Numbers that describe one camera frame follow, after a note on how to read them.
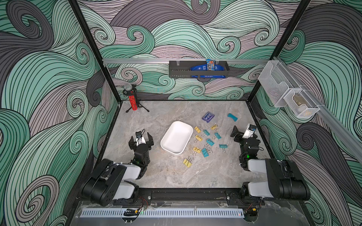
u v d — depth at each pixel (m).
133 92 0.97
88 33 0.80
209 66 0.90
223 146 0.92
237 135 0.80
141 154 0.65
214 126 1.03
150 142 0.80
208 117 1.07
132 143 0.78
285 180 0.44
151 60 1.69
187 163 0.84
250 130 0.74
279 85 0.75
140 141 0.72
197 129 1.00
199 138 0.96
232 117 1.10
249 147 0.66
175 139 0.95
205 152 0.88
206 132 1.00
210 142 0.92
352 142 0.50
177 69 0.93
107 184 0.43
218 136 0.98
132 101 1.01
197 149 0.90
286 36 0.81
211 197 0.75
